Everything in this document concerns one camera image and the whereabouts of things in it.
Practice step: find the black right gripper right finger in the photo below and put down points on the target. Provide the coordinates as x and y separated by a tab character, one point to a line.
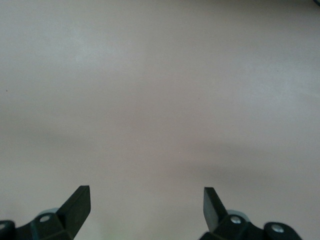
212	210

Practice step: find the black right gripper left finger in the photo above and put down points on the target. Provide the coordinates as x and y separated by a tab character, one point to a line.
75	210

